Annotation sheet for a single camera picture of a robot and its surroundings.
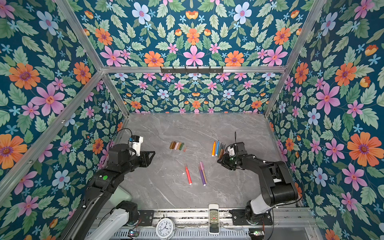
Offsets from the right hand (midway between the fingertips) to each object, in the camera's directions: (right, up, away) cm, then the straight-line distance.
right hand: (220, 161), depth 92 cm
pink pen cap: (-29, +9, +9) cm, 31 cm away
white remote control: (-5, -24, -20) cm, 32 cm away
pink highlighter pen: (-19, -8, -4) cm, 21 cm away
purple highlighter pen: (-11, -7, -4) cm, 14 cm away
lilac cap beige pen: (-11, -3, -2) cm, 12 cm away
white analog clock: (-28, -26, -25) cm, 45 cm away
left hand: (-35, +10, -21) cm, 42 cm away
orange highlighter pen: (-3, +8, +6) cm, 10 cm away
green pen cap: (-26, +8, +8) cm, 28 cm away
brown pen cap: (-31, +9, +9) cm, 33 cm away
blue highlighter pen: (-1, +8, +6) cm, 10 cm away
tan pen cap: (-33, +9, +9) cm, 35 cm away
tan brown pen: (+1, +5, +6) cm, 8 cm away
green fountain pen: (+1, +6, +6) cm, 9 cm away
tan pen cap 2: (-27, +9, +9) cm, 30 cm away
